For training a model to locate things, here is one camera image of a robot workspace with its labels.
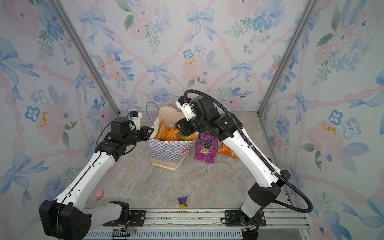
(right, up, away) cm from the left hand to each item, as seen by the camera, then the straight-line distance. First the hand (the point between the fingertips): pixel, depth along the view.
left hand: (154, 127), depth 77 cm
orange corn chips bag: (+41, -14, +20) cm, 48 cm away
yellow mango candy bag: (+9, -5, +13) cm, 17 cm away
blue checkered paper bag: (+8, -14, +2) cm, 16 cm away
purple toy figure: (+15, -38, -2) cm, 41 cm away
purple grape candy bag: (+29, -13, +18) cm, 36 cm away
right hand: (+14, +2, -12) cm, 19 cm away
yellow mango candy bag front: (+4, -5, +16) cm, 17 cm away
